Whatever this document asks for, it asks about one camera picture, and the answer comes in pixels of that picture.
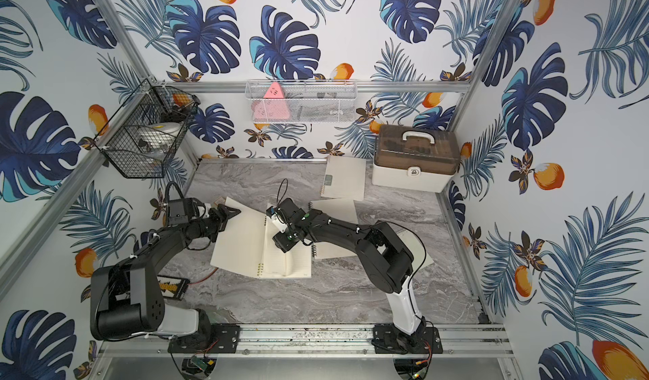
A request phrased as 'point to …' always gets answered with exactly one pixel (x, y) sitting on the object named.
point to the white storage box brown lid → (416, 158)
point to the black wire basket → (140, 132)
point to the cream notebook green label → (344, 178)
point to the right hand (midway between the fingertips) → (283, 237)
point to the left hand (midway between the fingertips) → (235, 214)
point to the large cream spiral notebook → (246, 244)
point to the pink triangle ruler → (273, 106)
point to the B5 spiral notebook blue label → (341, 210)
